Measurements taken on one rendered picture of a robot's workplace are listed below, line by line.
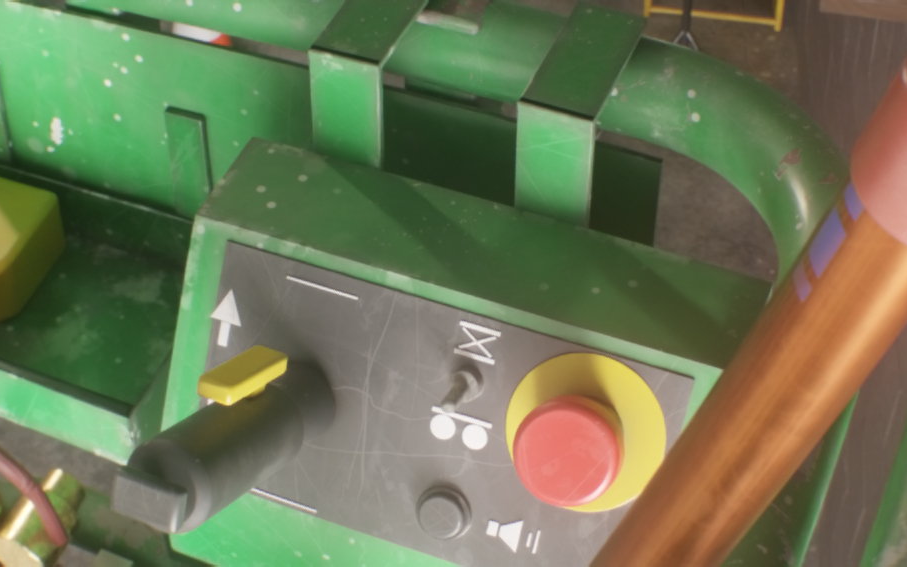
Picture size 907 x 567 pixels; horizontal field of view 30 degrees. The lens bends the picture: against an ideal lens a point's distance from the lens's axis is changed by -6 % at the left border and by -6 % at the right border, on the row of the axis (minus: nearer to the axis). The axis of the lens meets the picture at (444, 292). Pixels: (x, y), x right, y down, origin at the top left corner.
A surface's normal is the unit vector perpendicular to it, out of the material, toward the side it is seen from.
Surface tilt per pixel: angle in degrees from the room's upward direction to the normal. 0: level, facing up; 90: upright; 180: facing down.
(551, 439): 58
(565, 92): 0
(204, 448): 41
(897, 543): 27
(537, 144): 90
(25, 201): 0
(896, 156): 80
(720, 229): 0
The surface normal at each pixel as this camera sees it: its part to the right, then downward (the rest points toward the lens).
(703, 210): 0.00, -0.69
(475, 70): -0.37, 0.55
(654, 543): -0.73, 0.40
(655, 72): -0.18, -0.31
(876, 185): -0.87, 0.21
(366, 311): -0.32, 0.20
